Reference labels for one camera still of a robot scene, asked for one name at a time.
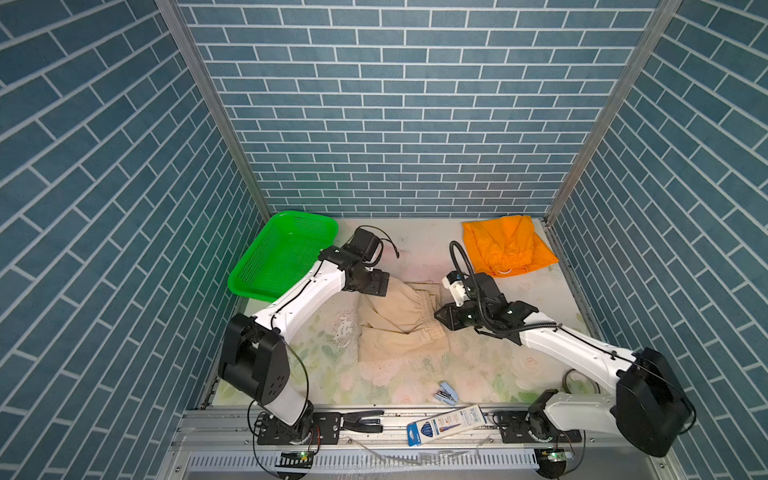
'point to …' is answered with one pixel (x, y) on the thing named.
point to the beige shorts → (402, 323)
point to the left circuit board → (296, 459)
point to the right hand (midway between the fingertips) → (434, 311)
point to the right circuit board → (555, 455)
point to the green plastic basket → (282, 254)
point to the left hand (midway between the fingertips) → (373, 283)
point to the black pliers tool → (351, 421)
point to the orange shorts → (507, 245)
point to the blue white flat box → (438, 426)
